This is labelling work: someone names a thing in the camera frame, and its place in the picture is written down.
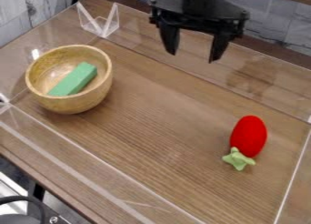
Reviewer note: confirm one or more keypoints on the clear acrylic corner bracket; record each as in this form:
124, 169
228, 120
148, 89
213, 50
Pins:
97, 25

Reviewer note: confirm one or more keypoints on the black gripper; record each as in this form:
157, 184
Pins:
215, 17

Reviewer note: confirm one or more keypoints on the clear acrylic enclosure wall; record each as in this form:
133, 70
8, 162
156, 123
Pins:
139, 160

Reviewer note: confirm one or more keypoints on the brown wooden bowl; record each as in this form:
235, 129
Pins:
52, 66

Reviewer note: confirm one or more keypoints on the green rectangular block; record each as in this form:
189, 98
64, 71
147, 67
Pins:
74, 81

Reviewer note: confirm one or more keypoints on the red plush strawberry toy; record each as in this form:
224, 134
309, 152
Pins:
247, 142

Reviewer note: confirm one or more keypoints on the black metal table frame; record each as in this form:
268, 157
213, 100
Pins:
50, 208

